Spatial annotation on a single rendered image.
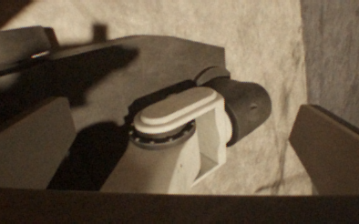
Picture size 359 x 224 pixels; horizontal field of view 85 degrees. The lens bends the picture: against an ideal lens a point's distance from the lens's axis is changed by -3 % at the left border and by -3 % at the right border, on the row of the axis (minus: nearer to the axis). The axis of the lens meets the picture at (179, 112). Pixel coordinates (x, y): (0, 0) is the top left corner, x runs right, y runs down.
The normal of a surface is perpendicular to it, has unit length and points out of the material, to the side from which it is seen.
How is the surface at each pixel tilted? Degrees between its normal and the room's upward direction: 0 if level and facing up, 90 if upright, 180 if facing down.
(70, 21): 0
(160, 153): 90
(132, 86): 0
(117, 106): 0
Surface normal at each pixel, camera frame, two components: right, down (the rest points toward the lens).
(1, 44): 0.81, 0.13
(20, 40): 0.91, 0.04
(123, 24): 0.60, 0.29
